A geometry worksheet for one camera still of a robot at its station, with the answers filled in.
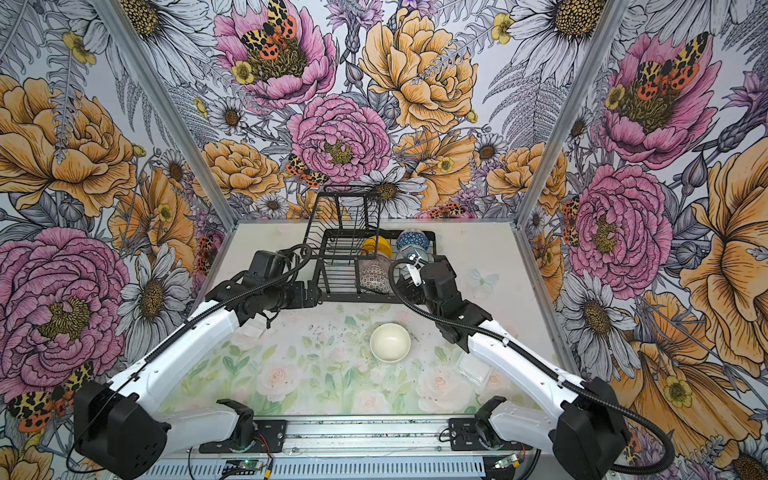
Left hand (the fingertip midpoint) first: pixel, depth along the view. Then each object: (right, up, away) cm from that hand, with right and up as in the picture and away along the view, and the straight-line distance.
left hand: (303, 303), depth 81 cm
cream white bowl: (+23, -12, +6) cm, 27 cm away
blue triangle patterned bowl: (+31, +19, +30) cm, 47 cm away
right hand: (+31, +8, -1) cm, 33 cm away
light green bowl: (+33, +14, +24) cm, 44 cm away
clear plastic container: (+47, -19, +4) cm, 51 cm away
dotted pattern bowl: (+18, +5, +20) cm, 27 cm away
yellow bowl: (+19, +16, +2) cm, 25 cm away
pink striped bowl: (+20, +10, +23) cm, 32 cm away
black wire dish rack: (+14, +12, -1) cm, 18 cm away
